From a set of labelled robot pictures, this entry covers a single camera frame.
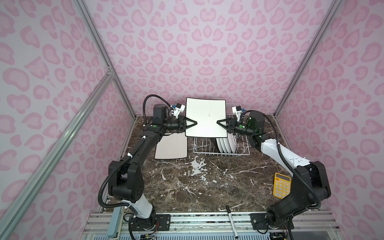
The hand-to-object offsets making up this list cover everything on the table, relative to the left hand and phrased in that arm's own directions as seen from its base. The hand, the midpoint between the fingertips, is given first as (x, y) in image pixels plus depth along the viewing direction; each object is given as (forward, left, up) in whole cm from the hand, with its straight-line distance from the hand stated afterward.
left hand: (197, 122), depth 75 cm
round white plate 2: (-1, -14, -15) cm, 20 cm away
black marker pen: (-39, -16, -30) cm, 51 cm away
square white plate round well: (+8, -5, -1) cm, 9 cm away
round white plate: (-3, -13, -18) cm, 22 cm away
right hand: (0, -11, -1) cm, 11 cm away
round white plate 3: (-3, -17, -17) cm, 24 cm away
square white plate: (+5, +17, -29) cm, 34 cm away
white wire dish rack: (+2, -7, -25) cm, 26 cm away
